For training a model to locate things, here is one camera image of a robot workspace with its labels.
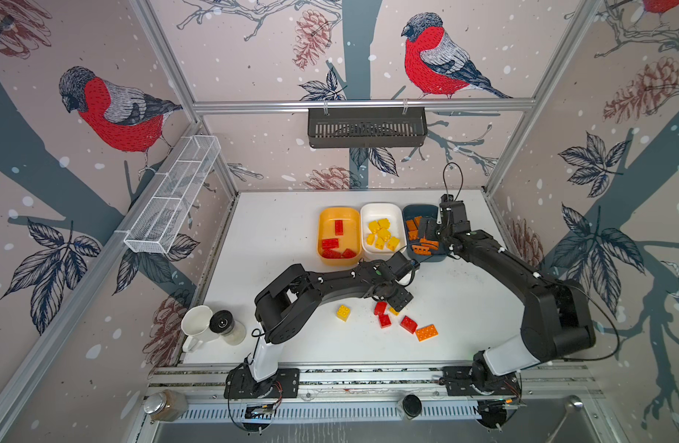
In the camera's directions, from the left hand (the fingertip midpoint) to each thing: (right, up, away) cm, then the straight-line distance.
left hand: (405, 289), depth 87 cm
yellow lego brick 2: (-4, +21, +20) cm, 29 cm away
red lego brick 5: (0, -10, -3) cm, 10 cm away
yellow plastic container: (-22, +16, +18) cm, 33 cm away
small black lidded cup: (-53, -5, -13) cm, 55 cm away
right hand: (+11, +22, +5) cm, 25 cm away
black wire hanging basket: (-13, +59, +20) cm, 63 cm away
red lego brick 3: (-18, +9, +14) cm, 24 cm away
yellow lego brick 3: (-8, +20, +19) cm, 29 cm away
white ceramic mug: (-63, -8, -8) cm, 64 cm away
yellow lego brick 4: (-2, +14, +13) cm, 19 cm away
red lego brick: (-22, +19, +20) cm, 36 cm away
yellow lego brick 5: (-10, +15, +17) cm, 24 cm away
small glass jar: (-61, -21, -23) cm, 69 cm away
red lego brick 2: (-25, +13, +14) cm, 32 cm away
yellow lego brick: (-20, -6, -3) cm, 21 cm away
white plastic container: (-7, +25, +23) cm, 35 cm away
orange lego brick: (+6, -12, -5) cm, 14 cm away
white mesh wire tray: (-70, +20, -17) cm, 74 cm away
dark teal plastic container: (+9, +12, +14) cm, 20 cm away
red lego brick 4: (-24, +10, +12) cm, 29 cm away
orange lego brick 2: (+6, +18, +14) cm, 24 cm away
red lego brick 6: (-7, -9, -3) cm, 12 cm away
